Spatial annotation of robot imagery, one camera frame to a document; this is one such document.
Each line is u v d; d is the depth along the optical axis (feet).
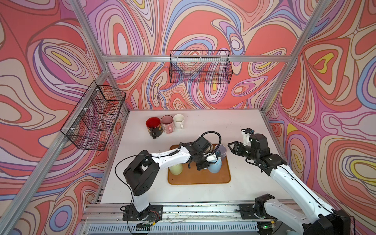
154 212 2.38
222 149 2.40
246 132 2.34
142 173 1.51
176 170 2.70
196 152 2.21
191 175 2.83
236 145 2.34
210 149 2.36
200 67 3.16
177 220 2.38
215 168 2.75
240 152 2.30
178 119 3.44
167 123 3.25
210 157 2.44
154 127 3.16
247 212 2.38
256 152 1.95
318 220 1.28
